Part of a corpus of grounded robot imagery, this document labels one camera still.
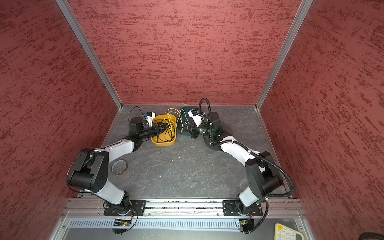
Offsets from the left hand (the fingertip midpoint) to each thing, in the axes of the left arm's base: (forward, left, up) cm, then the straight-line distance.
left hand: (168, 128), depth 89 cm
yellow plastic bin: (-4, +5, -12) cm, 14 cm away
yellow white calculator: (-49, -58, -12) cm, 77 cm away
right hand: (-5, -9, +7) cm, 13 cm away
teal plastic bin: (+3, -9, +6) cm, 12 cm away
